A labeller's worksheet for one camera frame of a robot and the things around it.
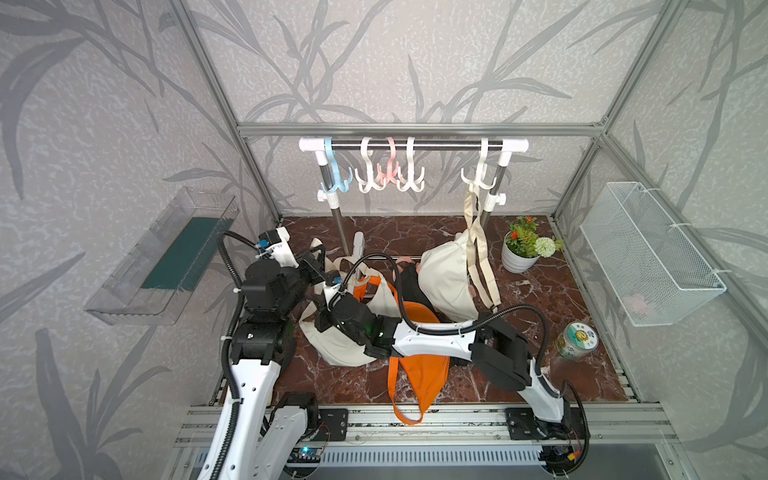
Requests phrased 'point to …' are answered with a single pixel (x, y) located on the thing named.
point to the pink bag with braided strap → (404, 259)
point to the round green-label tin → (576, 340)
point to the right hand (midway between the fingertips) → (309, 295)
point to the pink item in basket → (634, 303)
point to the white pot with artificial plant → (522, 245)
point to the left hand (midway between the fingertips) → (328, 248)
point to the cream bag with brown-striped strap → (447, 268)
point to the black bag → (408, 286)
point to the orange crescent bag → (414, 381)
